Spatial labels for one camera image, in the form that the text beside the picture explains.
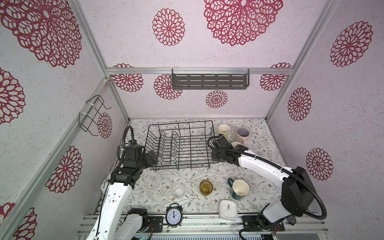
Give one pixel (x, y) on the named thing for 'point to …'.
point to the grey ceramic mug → (235, 143)
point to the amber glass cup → (205, 187)
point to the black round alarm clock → (173, 215)
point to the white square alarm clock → (228, 209)
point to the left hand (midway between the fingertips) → (148, 158)
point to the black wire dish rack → (181, 144)
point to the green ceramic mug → (224, 129)
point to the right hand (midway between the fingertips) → (213, 153)
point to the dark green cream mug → (240, 188)
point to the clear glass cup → (178, 190)
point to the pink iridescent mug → (241, 135)
